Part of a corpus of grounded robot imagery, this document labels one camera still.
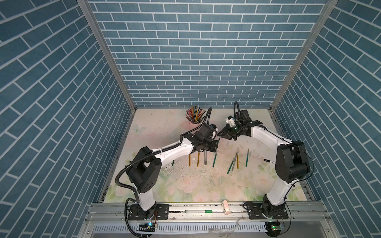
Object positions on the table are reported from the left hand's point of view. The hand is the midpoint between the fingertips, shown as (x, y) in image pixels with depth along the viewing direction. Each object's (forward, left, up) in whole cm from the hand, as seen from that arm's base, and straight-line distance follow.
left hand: (221, 149), depth 84 cm
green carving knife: (0, -18, -11) cm, 21 cm away
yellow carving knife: (-1, -12, -12) cm, 17 cm away
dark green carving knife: (-6, -6, -11) cm, 14 cm away
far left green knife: (-3, +29, -12) cm, 32 cm away
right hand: (+10, 0, +1) cm, 10 cm away
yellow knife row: (0, +13, -12) cm, 18 cm away
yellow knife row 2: (-2, +19, -11) cm, 22 cm away
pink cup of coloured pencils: (+25, +16, +1) cm, 30 cm away
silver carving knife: (-1, -10, -12) cm, 16 cm away
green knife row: (-1, +3, -12) cm, 12 cm away
